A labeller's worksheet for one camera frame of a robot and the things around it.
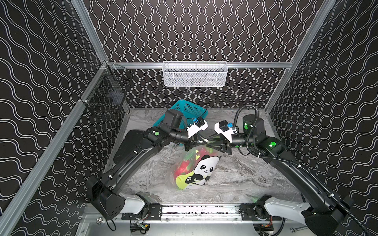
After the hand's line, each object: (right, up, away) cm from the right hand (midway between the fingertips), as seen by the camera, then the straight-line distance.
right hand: (207, 138), depth 64 cm
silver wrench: (+41, -44, +6) cm, 61 cm away
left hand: (+1, -2, 0) cm, 3 cm away
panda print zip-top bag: (-5, -15, +6) cm, 17 cm away
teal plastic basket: (-8, +16, +51) cm, 54 cm away
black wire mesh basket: (-60, +26, +30) cm, 72 cm away
